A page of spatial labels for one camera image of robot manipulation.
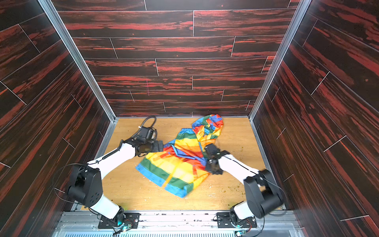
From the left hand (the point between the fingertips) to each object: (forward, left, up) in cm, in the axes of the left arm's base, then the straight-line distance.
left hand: (160, 146), depth 91 cm
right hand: (-10, -34, -8) cm, 36 cm away
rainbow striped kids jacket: (-9, -14, -9) cm, 19 cm away
